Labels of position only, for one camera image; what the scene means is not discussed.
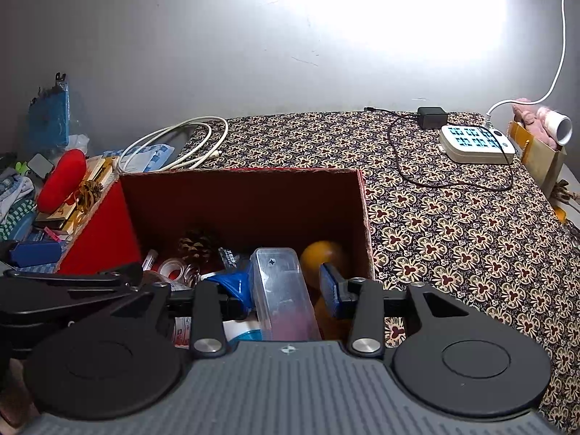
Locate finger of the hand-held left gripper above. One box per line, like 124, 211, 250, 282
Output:
0, 263, 150, 325
8, 241, 63, 267

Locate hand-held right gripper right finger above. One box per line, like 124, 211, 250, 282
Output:
318, 263, 490, 358

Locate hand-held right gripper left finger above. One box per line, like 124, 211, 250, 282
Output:
106, 260, 253, 359

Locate orange-brown gourd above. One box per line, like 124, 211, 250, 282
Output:
299, 240, 359, 340

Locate white and blue tube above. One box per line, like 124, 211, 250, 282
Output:
222, 319, 264, 345

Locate clear plastic case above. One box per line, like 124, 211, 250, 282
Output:
250, 247, 323, 343

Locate red cardboard box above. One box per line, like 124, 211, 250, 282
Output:
57, 167, 377, 349

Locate checkered cloth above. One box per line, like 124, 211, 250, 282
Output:
0, 167, 37, 242

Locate pine cone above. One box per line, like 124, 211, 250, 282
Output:
178, 229, 223, 266

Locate clear tape roll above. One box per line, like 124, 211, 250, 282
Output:
156, 257, 202, 289

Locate white and red carton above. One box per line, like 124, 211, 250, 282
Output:
174, 315, 194, 349

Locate red pouch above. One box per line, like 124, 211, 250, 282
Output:
36, 149, 88, 214

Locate small grey rectangular object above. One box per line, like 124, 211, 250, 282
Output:
27, 153, 51, 177

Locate tan cardboard packet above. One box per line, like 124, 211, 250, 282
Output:
34, 156, 121, 236

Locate floral patterned cloth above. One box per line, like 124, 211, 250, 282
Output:
181, 111, 580, 434

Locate blue plastic bag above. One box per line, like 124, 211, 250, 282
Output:
27, 72, 73, 150

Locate blue and white packet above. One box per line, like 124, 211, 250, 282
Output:
103, 144, 175, 174

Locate black power adapter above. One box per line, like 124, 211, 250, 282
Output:
417, 106, 448, 130

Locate white power strip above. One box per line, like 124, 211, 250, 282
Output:
439, 124, 516, 165

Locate gold paper bag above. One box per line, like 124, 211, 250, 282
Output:
507, 120, 567, 200

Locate brown dried flower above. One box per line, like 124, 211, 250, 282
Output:
555, 179, 580, 212

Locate pink plush toy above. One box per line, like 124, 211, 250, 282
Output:
512, 97, 552, 139

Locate black cable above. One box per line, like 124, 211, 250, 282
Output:
365, 106, 515, 191

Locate white coiled cable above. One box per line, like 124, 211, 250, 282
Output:
117, 116, 228, 175

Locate white power cord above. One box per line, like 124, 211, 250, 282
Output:
486, 0, 570, 128

